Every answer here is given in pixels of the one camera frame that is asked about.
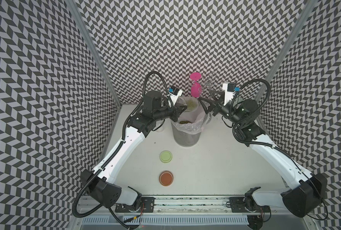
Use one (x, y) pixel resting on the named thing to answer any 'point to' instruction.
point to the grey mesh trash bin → (185, 139)
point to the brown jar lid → (166, 178)
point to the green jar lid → (165, 156)
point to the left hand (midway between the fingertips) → (185, 107)
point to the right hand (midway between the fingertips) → (204, 97)
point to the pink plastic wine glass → (196, 87)
